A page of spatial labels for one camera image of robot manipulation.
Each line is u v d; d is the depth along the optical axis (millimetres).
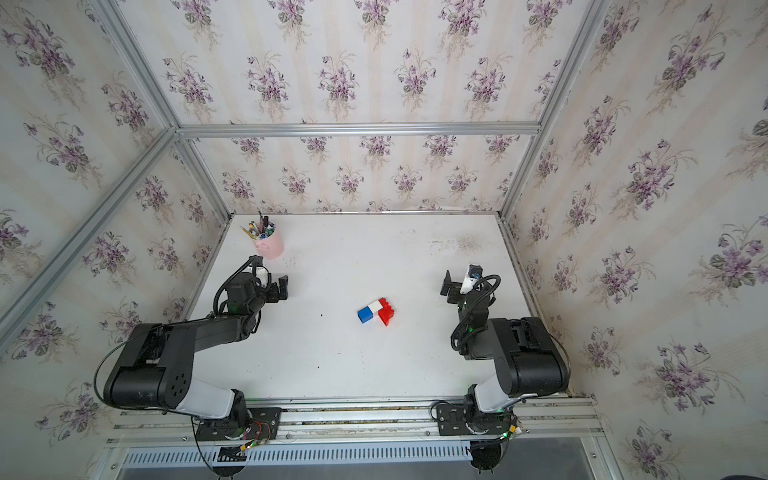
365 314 905
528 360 453
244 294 717
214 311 710
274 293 842
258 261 822
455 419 733
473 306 665
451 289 828
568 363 436
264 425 721
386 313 911
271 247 1012
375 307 907
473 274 765
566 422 735
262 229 1041
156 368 442
